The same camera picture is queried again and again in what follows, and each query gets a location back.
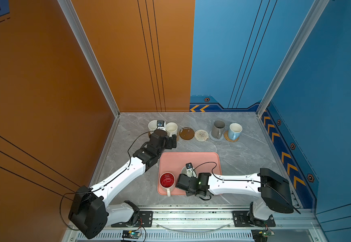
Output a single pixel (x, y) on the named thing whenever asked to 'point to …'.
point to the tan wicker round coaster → (226, 136)
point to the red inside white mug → (167, 181)
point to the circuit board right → (261, 235)
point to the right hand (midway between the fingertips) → (188, 188)
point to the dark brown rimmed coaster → (186, 133)
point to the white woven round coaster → (201, 135)
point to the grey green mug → (218, 129)
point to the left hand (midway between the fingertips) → (168, 133)
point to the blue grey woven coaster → (214, 138)
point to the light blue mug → (234, 131)
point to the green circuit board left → (131, 234)
